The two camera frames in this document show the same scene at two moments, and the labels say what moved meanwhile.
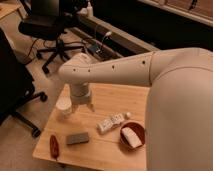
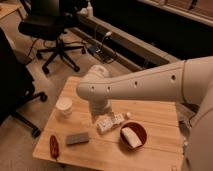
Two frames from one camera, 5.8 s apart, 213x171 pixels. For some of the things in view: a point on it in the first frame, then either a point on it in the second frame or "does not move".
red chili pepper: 54,146 does not move
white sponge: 131,137 does not move
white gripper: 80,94 to 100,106
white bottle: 89,10 does not move
